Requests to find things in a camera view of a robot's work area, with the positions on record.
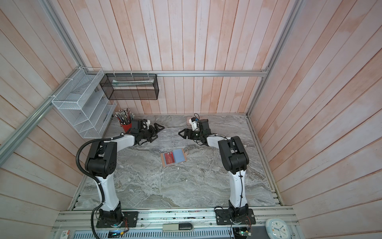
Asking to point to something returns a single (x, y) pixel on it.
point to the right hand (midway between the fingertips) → (182, 133)
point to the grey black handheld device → (177, 227)
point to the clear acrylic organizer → (169, 139)
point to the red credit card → (169, 158)
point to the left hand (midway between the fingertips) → (162, 132)
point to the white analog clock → (277, 229)
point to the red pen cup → (127, 128)
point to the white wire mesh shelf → (90, 110)
